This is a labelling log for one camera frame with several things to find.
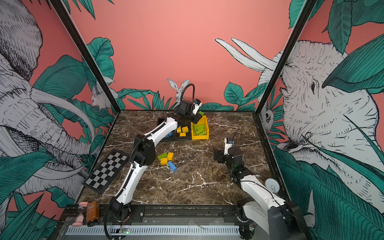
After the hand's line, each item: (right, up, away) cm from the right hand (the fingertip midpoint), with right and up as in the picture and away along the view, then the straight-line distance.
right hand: (219, 146), depth 86 cm
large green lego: (-11, +11, +22) cm, 27 cm away
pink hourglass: (-71, -29, -12) cm, 78 cm away
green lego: (-10, +21, +14) cm, 27 cm away
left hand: (-10, +21, +12) cm, 26 cm away
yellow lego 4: (-23, +6, +19) cm, 30 cm away
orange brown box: (-64, -29, -14) cm, 72 cm away
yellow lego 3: (-22, +9, +21) cm, 32 cm away
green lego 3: (-15, +10, +19) cm, 26 cm away
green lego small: (-35, -7, +7) cm, 36 cm away
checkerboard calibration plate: (-68, -17, -3) cm, 70 cm away
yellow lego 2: (-34, -10, +5) cm, 35 cm away
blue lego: (-29, -13, +4) cm, 32 cm away
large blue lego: (-27, +8, -12) cm, 31 cm away
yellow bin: (-8, +15, +22) cm, 28 cm away
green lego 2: (-9, +7, +19) cm, 22 cm away
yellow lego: (-30, -7, +7) cm, 32 cm away
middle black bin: (-19, +6, +19) cm, 27 cm away
